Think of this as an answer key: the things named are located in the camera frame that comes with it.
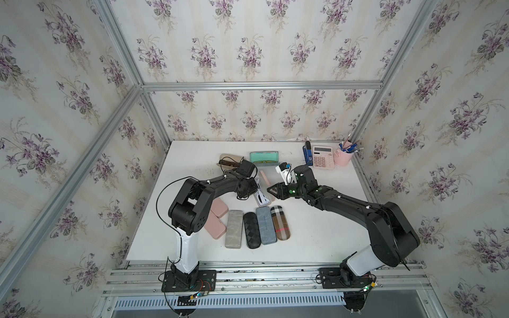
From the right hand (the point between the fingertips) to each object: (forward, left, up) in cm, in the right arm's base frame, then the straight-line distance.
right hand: (273, 189), depth 86 cm
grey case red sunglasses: (-15, +17, -9) cm, 24 cm away
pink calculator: (+28, -30, -10) cm, 42 cm away
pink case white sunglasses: (+8, +3, -4) cm, 9 cm away
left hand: (+5, +8, -11) cm, 14 cm away
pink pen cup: (+25, -39, -8) cm, 47 cm away
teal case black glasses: (-13, +3, -9) cm, 16 cm away
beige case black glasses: (-16, +9, -9) cm, 20 cm away
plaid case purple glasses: (-14, -4, -9) cm, 17 cm away
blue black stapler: (+32, -22, -11) cm, 40 cm away
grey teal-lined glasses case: (+27, +4, -11) cm, 29 cm away
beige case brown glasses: (+23, +24, -9) cm, 34 cm away
